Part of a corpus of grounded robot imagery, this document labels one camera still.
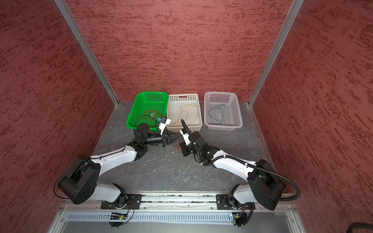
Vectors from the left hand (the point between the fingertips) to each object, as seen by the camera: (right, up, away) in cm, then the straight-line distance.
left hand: (181, 139), depth 74 cm
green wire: (+30, +14, +38) cm, 51 cm away
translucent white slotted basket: (+30, +16, +40) cm, 52 cm away
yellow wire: (+10, +16, +40) cm, 44 cm away
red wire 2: (-27, +9, +38) cm, 48 cm away
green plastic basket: (-30, +18, +43) cm, 55 cm away
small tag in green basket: (-26, +13, +39) cm, 49 cm away
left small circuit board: (-32, -39, -2) cm, 51 cm away
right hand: (-1, -6, +9) cm, 11 cm away
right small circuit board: (+31, -40, -2) cm, 51 cm away
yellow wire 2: (-2, +14, +37) cm, 39 cm away
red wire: (-28, +16, +39) cm, 51 cm away
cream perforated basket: (+1, +20, +44) cm, 48 cm away
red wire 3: (-3, -6, +12) cm, 14 cm away
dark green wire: (+24, +19, +44) cm, 53 cm away
